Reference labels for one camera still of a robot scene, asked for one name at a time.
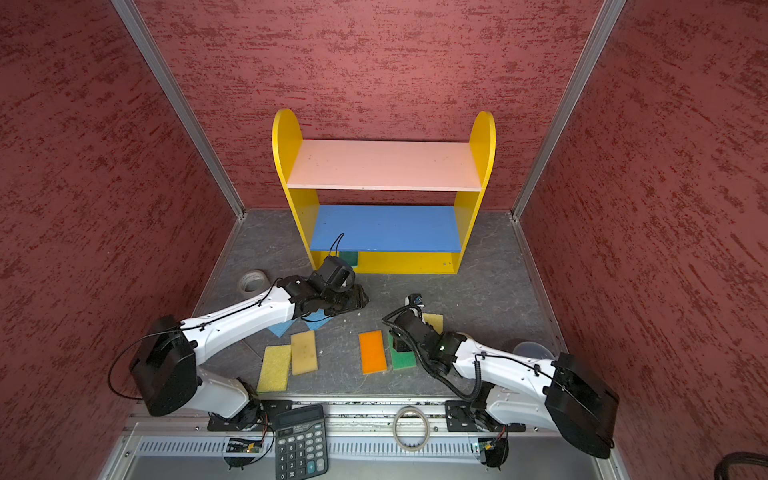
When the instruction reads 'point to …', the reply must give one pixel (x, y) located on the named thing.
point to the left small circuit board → (238, 445)
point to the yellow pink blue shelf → (384, 206)
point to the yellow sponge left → (275, 369)
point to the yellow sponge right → (436, 320)
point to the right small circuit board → (485, 446)
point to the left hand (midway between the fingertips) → (360, 308)
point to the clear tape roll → (252, 282)
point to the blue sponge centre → (319, 314)
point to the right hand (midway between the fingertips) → (399, 337)
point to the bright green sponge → (401, 360)
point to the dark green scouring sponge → (350, 256)
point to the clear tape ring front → (394, 428)
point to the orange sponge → (372, 351)
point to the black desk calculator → (301, 449)
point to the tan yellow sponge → (304, 357)
